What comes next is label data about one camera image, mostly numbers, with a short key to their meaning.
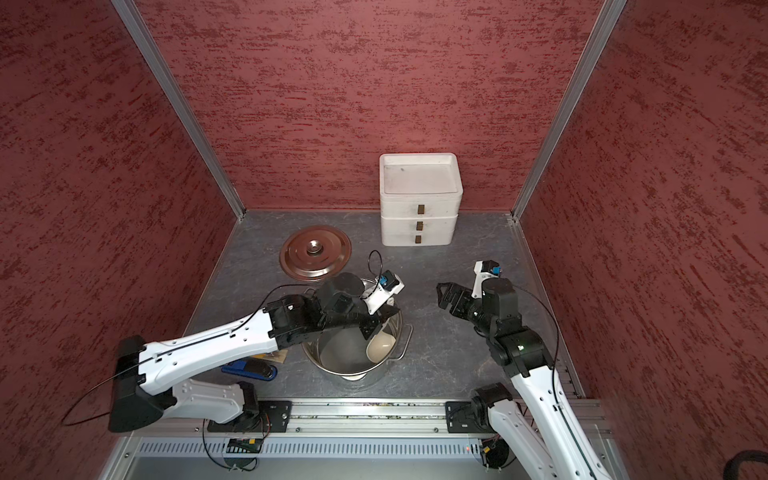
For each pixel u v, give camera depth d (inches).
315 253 41.9
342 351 30.5
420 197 36.4
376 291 22.6
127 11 27.5
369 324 23.5
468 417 29.0
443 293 26.0
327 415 29.8
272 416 29.2
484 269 25.7
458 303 24.9
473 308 24.3
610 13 27.9
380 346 31.7
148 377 15.6
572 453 15.9
